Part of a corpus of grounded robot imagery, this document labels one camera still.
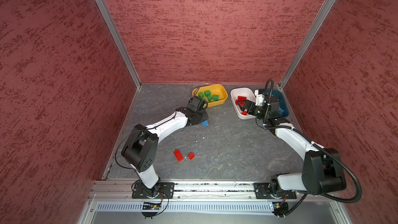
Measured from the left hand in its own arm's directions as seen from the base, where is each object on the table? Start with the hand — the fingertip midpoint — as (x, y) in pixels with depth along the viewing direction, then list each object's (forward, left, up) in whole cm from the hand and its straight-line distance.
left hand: (205, 119), depth 90 cm
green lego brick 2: (+25, -8, -9) cm, 27 cm away
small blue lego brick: (-3, 0, 0) cm, 3 cm away
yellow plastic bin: (+30, -10, -6) cm, 32 cm away
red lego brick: (+23, -25, -7) cm, 35 cm away
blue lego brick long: (+12, -52, -7) cm, 54 cm away
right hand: (+5, -20, +8) cm, 22 cm away
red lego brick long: (-19, +15, -9) cm, 25 cm away
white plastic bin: (+29, -29, -7) cm, 42 cm away
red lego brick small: (-19, +8, -7) cm, 22 cm away
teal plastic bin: (+17, -53, -9) cm, 56 cm away
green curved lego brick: (+27, +3, -9) cm, 29 cm away
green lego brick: (+28, -2, -8) cm, 29 cm away
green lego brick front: (+23, -3, -7) cm, 24 cm away
